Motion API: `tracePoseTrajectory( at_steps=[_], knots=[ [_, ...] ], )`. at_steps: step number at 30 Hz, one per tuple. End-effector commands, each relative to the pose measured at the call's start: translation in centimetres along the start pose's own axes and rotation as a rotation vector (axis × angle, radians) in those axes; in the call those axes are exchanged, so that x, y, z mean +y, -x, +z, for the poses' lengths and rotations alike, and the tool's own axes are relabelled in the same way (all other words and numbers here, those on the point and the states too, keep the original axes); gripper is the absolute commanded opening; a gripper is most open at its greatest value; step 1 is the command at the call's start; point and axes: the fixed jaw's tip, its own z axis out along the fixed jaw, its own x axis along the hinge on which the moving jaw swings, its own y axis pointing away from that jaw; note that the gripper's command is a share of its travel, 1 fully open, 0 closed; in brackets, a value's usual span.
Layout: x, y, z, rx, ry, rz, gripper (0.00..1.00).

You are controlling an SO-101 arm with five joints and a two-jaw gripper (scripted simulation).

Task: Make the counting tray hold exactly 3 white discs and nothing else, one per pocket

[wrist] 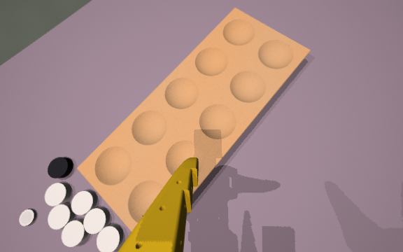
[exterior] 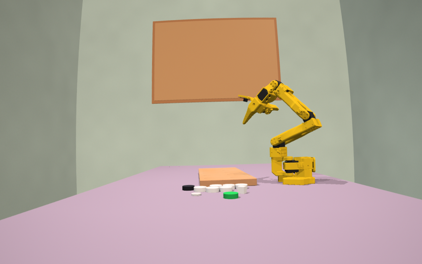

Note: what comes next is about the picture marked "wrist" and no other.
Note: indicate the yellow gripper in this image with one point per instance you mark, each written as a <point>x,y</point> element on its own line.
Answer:
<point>162,227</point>

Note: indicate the orange tray with round pockets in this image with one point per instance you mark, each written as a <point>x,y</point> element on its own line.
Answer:
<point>198,111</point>

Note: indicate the black disc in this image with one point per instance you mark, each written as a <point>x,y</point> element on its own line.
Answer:
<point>60,167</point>

